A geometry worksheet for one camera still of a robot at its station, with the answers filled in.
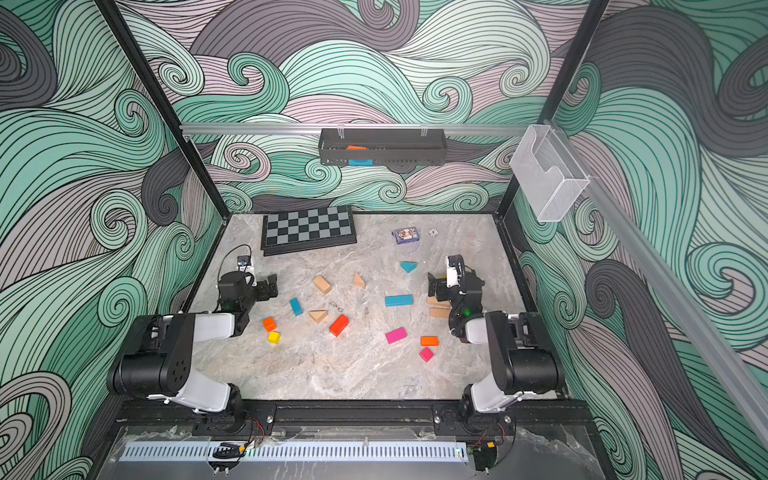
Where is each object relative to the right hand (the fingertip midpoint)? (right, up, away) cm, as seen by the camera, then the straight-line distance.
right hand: (449, 273), depth 94 cm
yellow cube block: (-54, -18, -8) cm, 57 cm away
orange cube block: (-56, -15, -6) cm, 58 cm away
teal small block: (-49, -11, -1) cm, 50 cm away
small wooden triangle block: (-30, -4, +5) cm, 30 cm away
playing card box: (-12, +12, +17) cm, 24 cm away
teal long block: (-16, -10, +4) cm, 19 cm away
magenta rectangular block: (-17, -18, -5) cm, 26 cm away
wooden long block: (-7, -8, -8) cm, 13 cm away
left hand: (-61, -1, +1) cm, 61 cm away
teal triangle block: (-12, +1, +10) cm, 16 cm away
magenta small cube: (-9, -22, -10) cm, 26 cm away
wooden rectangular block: (-42, -4, +4) cm, 42 cm away
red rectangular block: (-35, -15, -5) cm, 38 cm away
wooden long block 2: (-3, -13, -1) cm, 13 cm away
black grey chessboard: (-55, +14, +17) cm, 59 cm away
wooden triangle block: (-41, -13, -4) cm, 43 cm away
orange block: (-7, -20, -5) cm, 22 cm away
